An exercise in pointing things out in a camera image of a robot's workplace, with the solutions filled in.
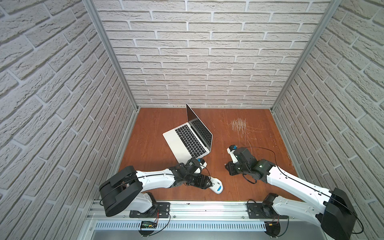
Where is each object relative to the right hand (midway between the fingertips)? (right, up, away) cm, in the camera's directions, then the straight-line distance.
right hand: (223, 168), depth 80 cm
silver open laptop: (-18, +13, +20) cm, 30 cm away
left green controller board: (-39, -25, -9) cm, 47 cm away
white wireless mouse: (-4, -9, -1) cm, 10 cm away
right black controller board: (+22, -25, -11) cm, 35 cm away
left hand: (-9, -6, 0) cm, 11 cm away
